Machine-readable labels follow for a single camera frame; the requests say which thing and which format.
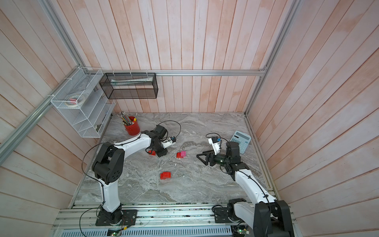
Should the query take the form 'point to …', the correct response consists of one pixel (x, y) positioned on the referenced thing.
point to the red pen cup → (133, 129)
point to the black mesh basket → (130, 85)
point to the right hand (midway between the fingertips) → (201, 154)
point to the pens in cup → (126, 120)
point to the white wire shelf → (87, 109)
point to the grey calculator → (243, 139)
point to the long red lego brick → (178, 155)
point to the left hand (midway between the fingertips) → (162, 152)
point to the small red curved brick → (153, 152)
